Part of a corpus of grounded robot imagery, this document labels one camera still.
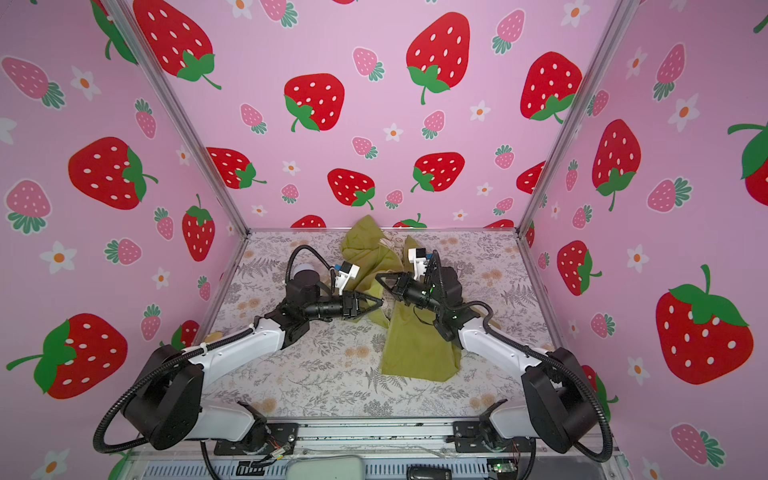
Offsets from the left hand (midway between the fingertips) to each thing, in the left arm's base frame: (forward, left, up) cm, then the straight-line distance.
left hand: (380, 306), depth 73 cm
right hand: (+5, +1, +5) cm, 7 cm away
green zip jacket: (-2, -10, -21) cm, 23 cm away
